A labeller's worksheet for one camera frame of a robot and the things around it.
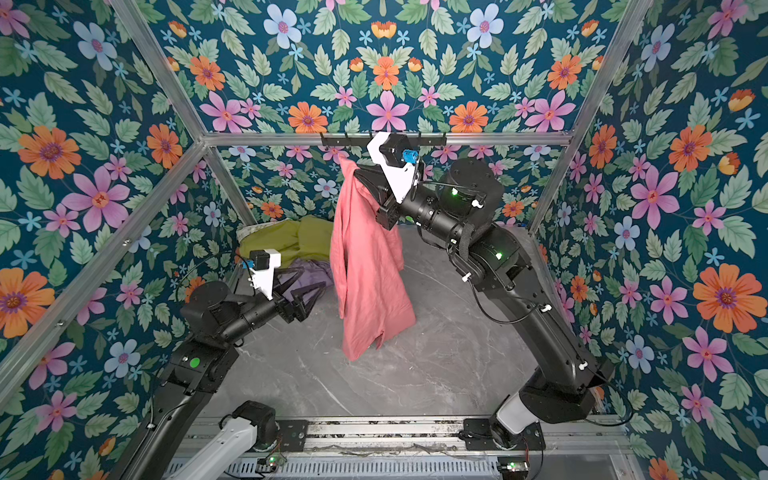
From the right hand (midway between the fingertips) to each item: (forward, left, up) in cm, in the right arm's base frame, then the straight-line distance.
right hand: (363, 160), depth 46 cm
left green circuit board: (-33, +26, -60) cm, 73 cm away
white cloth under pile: (+39, +56, -54) cm, 87 cm away
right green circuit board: (-34, -32, -62) cm, 77 cm away
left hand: (-5, +13, -23) cm, 26 cm away
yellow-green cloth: (+26, +26, -44) cm, 57 cm away
